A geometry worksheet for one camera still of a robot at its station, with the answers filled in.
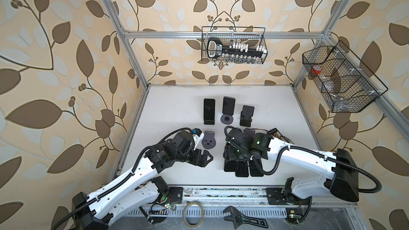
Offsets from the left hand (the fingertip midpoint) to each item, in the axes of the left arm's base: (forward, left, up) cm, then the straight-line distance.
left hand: (207, 156), depth 71 cm
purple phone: (-2, -11, -8) cm, 14 cm away
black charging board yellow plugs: (+20, -40, -14) cm, 47 cm away
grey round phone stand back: (+30, -11, -16) cm, 36 cm away
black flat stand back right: (+28, -22, -11) cm, 37 cm away
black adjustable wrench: (-22, -14, -14) cm, 29 cm away
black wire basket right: (+30, -64, +19) cm, 73 cm away
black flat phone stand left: (+29, +1, -18) cm, 34 cm away
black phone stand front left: (+12, 0, -10) cm, 16 cm away
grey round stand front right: (+19, -23, -11) cm, 32 cm away
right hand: (+2, -10, -5) cm, 11 cm away
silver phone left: (+39, +1, -15) cm, 42 cm away
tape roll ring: (-22, +9, -12) cm, 27 cm away
